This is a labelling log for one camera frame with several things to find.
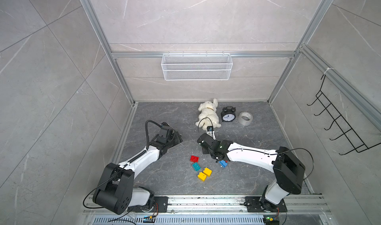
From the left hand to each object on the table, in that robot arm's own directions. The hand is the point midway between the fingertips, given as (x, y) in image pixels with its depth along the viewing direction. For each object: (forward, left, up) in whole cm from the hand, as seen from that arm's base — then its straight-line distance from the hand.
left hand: (179, 134), depth 89 cm
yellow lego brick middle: (-21, -16, -7) cm, 27 cm away
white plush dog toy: (+19, -20, 0) cm, 28 cm away
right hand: (-6, -17, -1) cm, 18 cm away
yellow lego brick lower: (-23, -13, -7) cm, 27 cm away
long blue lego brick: (-16, -26, -7) cm, 31 cm away
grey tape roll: (+19, -49, -10) cm, 53 cm away
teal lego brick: (-17, -10, -9) cm, 22 cm away
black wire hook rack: (-16, -76, +23) cm, 81 cm away
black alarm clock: (+16, -34, -1) cm, 38 cm away
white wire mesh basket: (+42, -11, +20) cm, 48 cm away
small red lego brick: (-12, -9, -9) cm, 17 cm away
